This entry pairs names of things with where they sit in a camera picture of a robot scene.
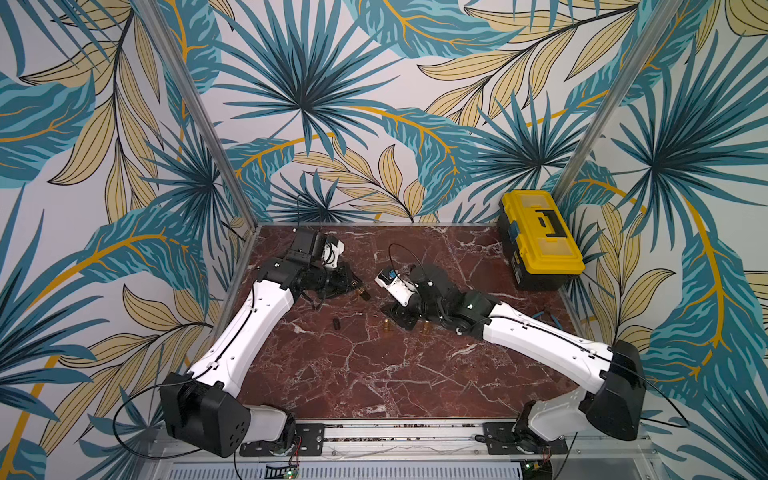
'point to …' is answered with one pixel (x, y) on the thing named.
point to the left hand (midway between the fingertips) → (360, 288)
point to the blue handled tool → (547, 310)
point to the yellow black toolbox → (540, 248)
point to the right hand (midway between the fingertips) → (387, 299)
